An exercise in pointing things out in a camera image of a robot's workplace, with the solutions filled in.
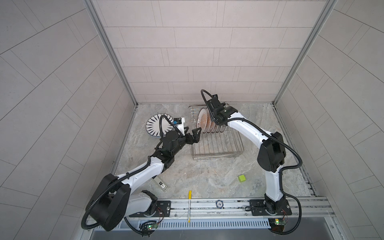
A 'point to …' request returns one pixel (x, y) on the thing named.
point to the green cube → (242, 178)
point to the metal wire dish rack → (227, 144)
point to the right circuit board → (277, 224)
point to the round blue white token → (219, 204)
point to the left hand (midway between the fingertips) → (199, 127)
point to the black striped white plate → (152, 124)
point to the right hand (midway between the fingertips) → (216, 113)
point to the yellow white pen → (190, 198)
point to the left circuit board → (152, 226)
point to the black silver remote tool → (161, 183)
